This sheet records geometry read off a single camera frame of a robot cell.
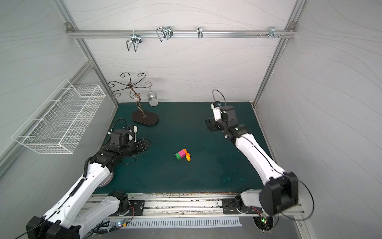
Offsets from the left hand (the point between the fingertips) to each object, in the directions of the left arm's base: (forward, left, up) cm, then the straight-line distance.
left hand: (148, 142), depth 78 cm
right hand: (+13, -35, +6) cm, 38 cm away
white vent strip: (-33, -19, -18) cm, 42 cm away
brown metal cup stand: (+32, +14, -16) cm, 38 cm away
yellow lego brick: (-1, -21, -16) cm, 26 cm away
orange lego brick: (+2, -20, -15) cm, 25 cm away
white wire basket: (-1, +39, +14) cm, 42 cm away
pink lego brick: (+2, -17, -15) cm, 23 cm away
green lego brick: (0, -15, -15) cm, 21 cm away
